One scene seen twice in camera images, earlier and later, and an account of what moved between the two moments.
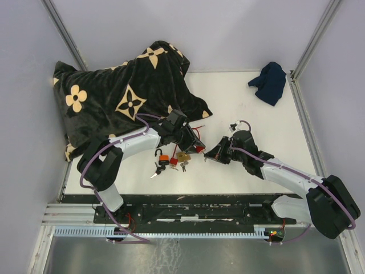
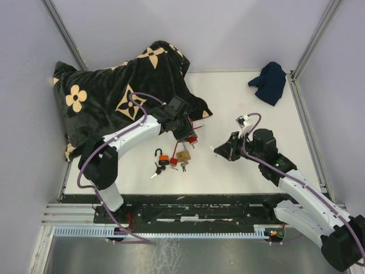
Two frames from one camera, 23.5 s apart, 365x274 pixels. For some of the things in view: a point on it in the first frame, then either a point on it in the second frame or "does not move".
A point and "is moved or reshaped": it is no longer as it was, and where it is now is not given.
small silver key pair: [173, 166] does not move
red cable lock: [199, 149] is moved or reshaped
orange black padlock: [163, 159] does not move
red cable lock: [173, 160] does not move
